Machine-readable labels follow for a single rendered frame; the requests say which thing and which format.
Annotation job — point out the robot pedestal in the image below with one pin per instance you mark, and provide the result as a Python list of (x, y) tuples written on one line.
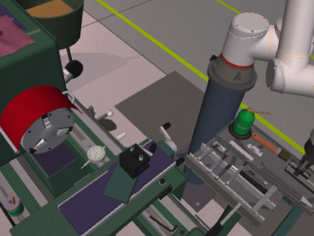
[(217, 114)]

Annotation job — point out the white pointed centre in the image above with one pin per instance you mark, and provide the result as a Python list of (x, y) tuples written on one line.
[(306, 202)]

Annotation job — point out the white pitch gauge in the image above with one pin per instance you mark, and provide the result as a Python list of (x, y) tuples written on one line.
[(255, 149)]

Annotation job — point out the black hex key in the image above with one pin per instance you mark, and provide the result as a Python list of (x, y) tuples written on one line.
[(164, 224)]

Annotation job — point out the black knob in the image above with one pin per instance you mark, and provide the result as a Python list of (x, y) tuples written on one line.
[(179, 161), (152, 148)]

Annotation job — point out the pink cloth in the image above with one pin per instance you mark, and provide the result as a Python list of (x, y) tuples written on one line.
[(13, 39)]

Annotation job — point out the teal compound slide plate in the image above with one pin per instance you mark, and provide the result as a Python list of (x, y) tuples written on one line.
[(120, 186)]

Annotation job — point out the purple mat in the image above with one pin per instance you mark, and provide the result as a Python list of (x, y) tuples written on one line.
[(10, 14)]

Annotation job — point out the green lathe body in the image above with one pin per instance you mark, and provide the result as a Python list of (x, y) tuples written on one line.
[(31, 70)]

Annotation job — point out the grey lever with white ball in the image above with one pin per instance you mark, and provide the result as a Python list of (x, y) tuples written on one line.
[(105, 115)]

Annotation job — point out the purple and green tin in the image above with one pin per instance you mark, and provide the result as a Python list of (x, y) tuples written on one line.
[(13, 205)]

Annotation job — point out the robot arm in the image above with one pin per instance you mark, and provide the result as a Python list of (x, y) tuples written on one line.
[(294, 39)]

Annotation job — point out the grey lathe chuck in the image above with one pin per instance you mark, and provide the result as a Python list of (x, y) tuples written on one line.
[(48, 133)]

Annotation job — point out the white dial indicator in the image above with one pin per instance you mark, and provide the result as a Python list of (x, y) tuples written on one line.
[(95, 154)]

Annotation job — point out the small white cylinder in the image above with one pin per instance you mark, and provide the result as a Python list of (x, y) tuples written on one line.
[(121, 135)]

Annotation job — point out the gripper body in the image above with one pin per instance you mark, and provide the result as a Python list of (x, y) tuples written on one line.
[(310, 144)]

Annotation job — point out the black tool post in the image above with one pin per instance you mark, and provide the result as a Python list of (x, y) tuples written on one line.
[(134, 161)]

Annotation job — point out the grey crank with black knob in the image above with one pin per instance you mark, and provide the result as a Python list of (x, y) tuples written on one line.
[(166, 136)]

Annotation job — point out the small grey frame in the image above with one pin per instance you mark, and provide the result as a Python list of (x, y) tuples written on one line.
[(217, 146)]

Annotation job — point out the red chuck guard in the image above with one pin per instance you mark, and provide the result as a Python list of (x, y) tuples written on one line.
[(28, 109)]

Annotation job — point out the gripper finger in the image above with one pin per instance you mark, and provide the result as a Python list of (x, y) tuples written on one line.
[(308, 166), (299, 168)]

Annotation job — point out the white steel ruler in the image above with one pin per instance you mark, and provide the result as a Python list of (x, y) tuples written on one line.
[(241, 150)]

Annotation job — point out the green oil can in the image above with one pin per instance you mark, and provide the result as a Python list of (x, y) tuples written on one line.
[(243, 122)]

